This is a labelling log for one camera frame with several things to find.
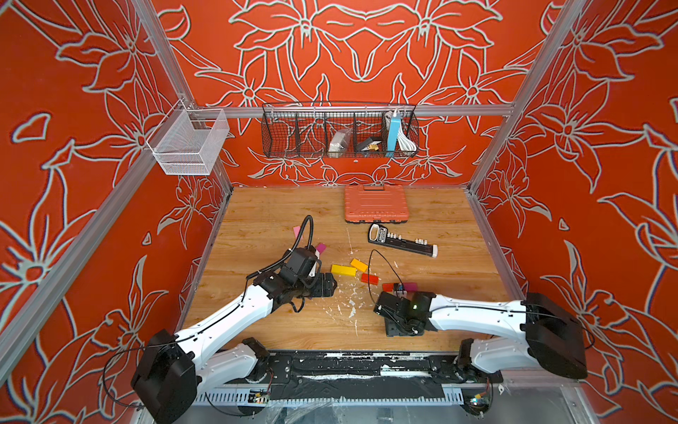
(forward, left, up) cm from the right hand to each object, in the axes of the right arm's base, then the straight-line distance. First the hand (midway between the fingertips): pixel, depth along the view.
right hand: (389, 331), depth 80 cm
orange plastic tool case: (+51, 0, +2) cm, 52 cm away
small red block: (+18, +4, -1) cm, 18 cm away
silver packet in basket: (+54, +16, +32) cm, 65 cm away
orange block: (+23, +9, 0) cm, 25 cm away
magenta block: (+30, +23, 0) cm, 38 cm away
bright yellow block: (+20, +14, +1) cm, 25 cm away
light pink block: (+36, +34, +2) cm, 50 cm away
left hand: (+11, +19, +9) cm, 24 cm away
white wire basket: (+54, +70, +33) cm, 94 cm away
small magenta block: (+16, -10, -2) cm, 18 cm away
